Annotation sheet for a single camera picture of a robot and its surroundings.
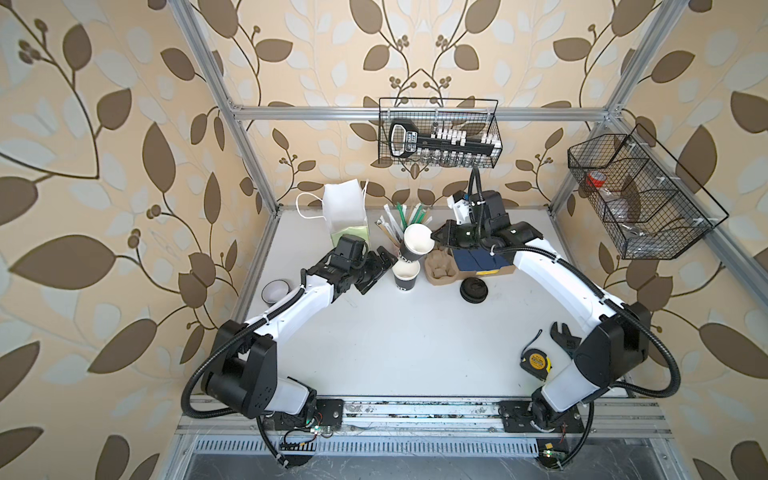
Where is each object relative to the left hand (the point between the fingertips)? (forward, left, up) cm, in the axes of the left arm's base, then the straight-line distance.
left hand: (394, 265), depth 84 cm
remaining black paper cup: (+5, -4, -12) cm, 14 cm away
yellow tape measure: (-21, -40, -14) cm, 47 cm away
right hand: (+4, -10, +8) cm, 14 cm away
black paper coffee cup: (+6, -7, +3) cm, 9 cm away
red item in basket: (+25, -59, +13) cm, 66 cm away
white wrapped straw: (+18, +1, -1) cm, 18 cm away
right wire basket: (+8, -64, +18) cm, 67 cm away
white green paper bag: (+18, +16, +4) cm, 24 cm away
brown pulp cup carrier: (+9, -16, -13) cm, 22 cm away
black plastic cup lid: (+1, -26, -15) cm, 30 cm away
